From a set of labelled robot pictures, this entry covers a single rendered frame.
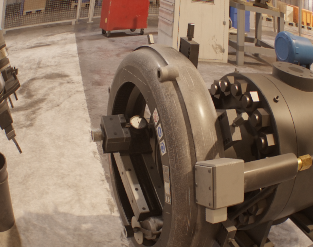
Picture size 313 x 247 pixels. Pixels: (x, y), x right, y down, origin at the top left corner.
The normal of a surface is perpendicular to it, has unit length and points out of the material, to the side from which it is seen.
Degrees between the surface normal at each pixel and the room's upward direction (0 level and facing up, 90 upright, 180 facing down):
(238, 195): 68
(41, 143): 0
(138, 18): 90
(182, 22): 90
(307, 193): 102
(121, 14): 90
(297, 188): 91
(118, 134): 25
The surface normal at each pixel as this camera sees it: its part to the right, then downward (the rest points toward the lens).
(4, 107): -0.23, -0.75
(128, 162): 0.21, -0.68
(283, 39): -0.93, 0.07
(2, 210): 0.83, 0.31
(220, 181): 0.36, 0.00
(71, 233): 0.07, -0.92
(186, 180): -0.16, 0.01
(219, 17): 0.25, 0.38
